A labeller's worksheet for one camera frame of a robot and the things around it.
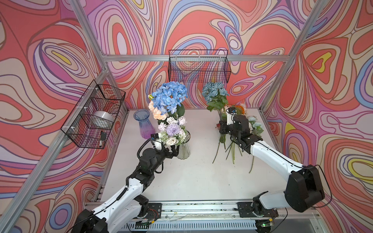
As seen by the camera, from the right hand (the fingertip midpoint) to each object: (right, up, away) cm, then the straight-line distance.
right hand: (220, 124), depth 85 cm
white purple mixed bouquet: (-26, -3, -19) cm, 32 cm away
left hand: (-26, -9, -8) cm, 29 cm away
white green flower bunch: (+31, -3, +20) cm, 37 cm away
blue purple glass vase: (-47, -3, +9) cm, 48 cm away
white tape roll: (-63, +5, -12) cm, 64 cm away
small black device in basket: (-63, -5, -12) cm, 64 cm away
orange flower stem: (+22, +11, +25) cm, 36 cm away
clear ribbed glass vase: (-21, -14, -10) cm, 27 cm away
